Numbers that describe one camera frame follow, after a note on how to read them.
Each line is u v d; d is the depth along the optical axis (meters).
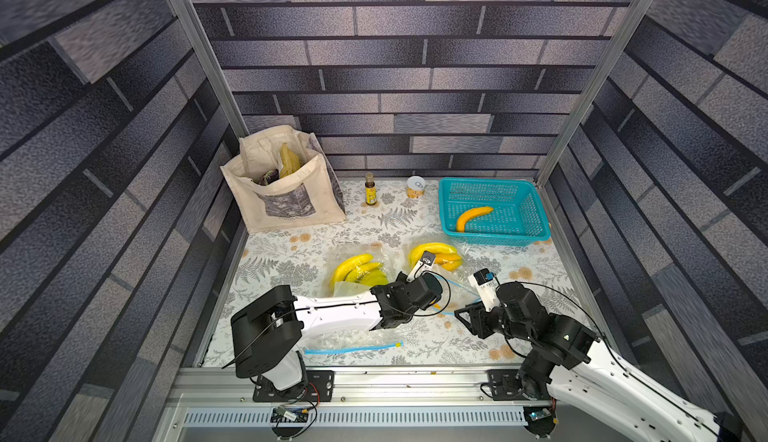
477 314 0.64
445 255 0.93
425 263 0.70
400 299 0.61
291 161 0.94
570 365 0.50
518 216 1.09
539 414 0.73
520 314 0.56
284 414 0.71
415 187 1.11
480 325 0.64
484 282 0.67
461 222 1.03
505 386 0.73
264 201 0.91
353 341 0.81
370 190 1.06
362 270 0.89
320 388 0.74
